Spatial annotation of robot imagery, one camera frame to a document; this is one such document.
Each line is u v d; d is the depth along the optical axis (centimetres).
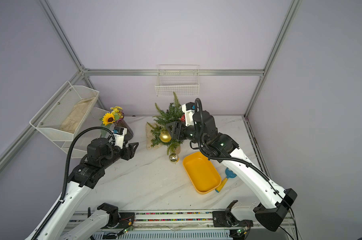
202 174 89
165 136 69
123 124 96
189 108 55
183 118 70
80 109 82
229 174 89
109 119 86
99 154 51
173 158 79
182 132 55
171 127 56
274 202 38
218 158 45
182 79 94
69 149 48
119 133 59
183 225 73
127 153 62
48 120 67
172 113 72
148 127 80
